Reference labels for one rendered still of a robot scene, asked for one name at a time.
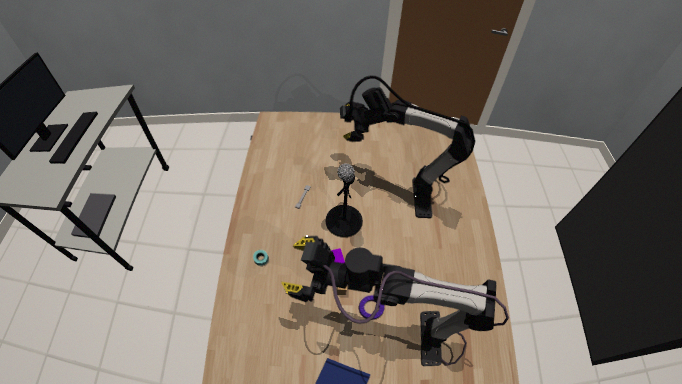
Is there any teal ring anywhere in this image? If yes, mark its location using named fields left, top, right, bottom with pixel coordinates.
left=253, top=250, right=269, bottom=266

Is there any purple flat box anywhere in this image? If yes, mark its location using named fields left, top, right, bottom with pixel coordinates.
left=331, top=248, right=345, bottom=263

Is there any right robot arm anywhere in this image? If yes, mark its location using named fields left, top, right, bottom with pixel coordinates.
left=340, top=87, right=473, bottom=218

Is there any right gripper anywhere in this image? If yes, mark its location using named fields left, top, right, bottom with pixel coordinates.
left=343, top=102, right=377, bottom=142

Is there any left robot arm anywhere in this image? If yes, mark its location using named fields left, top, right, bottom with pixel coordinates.
left=301, top=242, right=496, bottom=366

